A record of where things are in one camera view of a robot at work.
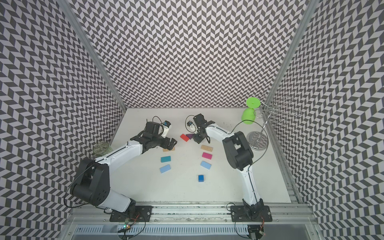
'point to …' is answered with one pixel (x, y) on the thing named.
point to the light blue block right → (204, 164)
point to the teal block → (165, 159)
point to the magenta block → (207, 155)
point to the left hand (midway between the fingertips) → (169, 140)
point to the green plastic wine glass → (248, 114)
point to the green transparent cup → (101, 148)
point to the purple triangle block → (190, 135)
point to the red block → (184, 137)
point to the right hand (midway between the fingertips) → (199, 137)
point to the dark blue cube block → (201, 178)
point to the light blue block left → (165, 168)
